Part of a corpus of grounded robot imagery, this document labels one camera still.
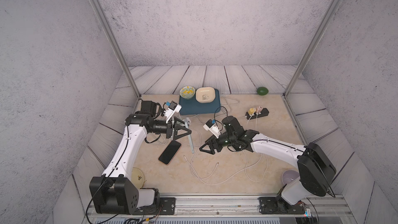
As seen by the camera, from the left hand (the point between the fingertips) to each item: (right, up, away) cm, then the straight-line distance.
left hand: (189, 129), depth 68 cm
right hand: (+7, -10, +8) cm, 14 cm away
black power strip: (+49, +6, +39) cm, 63 cm away
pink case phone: (-13, -16, +23) cm, 31 cm away
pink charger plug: (+43, +8, +34) cm, 55 cm away
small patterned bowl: (-6, +21, +50) cm, 55 cm away
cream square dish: (+8, +19, +49) cm, 53 cm away
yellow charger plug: (+38, +7, +34) cm, 51 cm away
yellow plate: (-28, -27, +14) cm, 42 cm away
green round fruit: (+51, +22, +50) cm, 75 cm away
